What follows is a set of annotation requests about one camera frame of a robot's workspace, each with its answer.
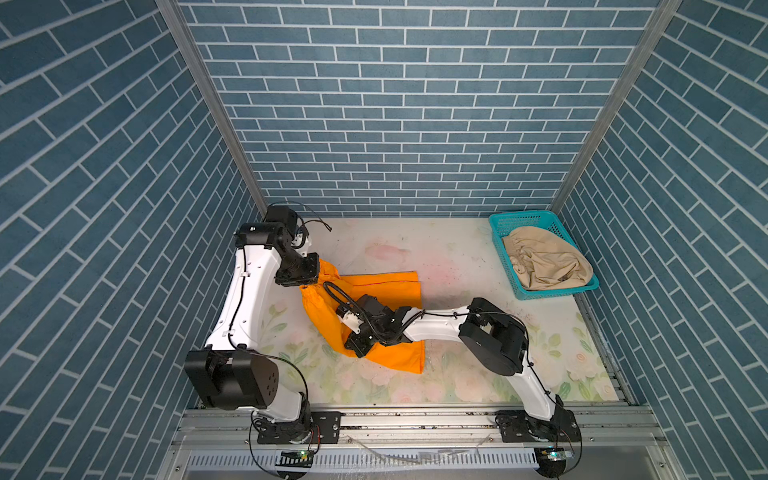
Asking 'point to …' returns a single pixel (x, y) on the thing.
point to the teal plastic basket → (503, 223)
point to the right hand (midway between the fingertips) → (343, 343)
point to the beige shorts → (543, 258)
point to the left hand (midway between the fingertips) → (316, 277)
